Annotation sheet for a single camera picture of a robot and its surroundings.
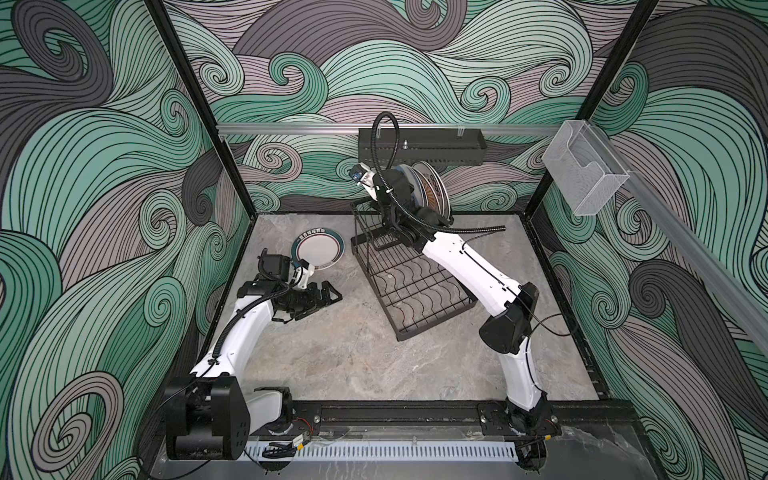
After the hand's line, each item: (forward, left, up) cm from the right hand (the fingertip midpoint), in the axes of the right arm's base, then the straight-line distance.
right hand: (391, 176), depth 75 cm
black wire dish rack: (-12, -7, -38) cm, 40 cm away
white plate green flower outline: (-1, -14, -5) cm, 15 cm away
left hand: (-22, +17, -25) cm, 37 cm away
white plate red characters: (-3, -12, -4) cm, 13 cm away
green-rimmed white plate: (+8, +25, -39) cm, 47 cm away
